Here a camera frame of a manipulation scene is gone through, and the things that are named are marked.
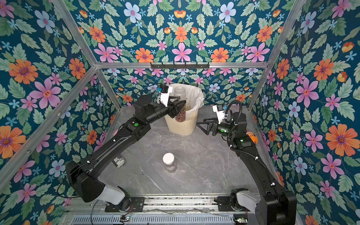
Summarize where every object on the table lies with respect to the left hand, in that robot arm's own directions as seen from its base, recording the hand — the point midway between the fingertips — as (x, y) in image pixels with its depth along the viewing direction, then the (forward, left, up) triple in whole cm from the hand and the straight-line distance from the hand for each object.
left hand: (183, 98), depth 64 cm
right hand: (-5, -10, -11) cm, 16 cm away
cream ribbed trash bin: (+5, 0, -32) cm, 32 cm away
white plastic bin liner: (+17, -8, -16) cm, 24 cm away
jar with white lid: (-18, +10, -28) cm, 34 cm away
